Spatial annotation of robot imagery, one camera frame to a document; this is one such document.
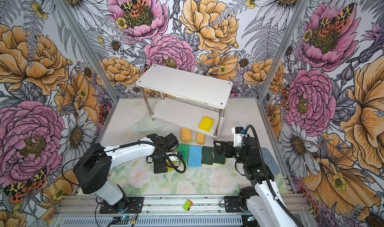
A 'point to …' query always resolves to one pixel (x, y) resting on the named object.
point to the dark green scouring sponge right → (220, 159)
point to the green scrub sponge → (184, 148)
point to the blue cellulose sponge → (195, 156)
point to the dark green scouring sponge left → (207, 155)
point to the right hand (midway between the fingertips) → (220, 147)
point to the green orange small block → (188, 204)
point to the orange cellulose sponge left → (186, 135)
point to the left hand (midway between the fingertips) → (157, 163)
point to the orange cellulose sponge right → (200, 139)
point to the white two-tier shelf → (190, 100)
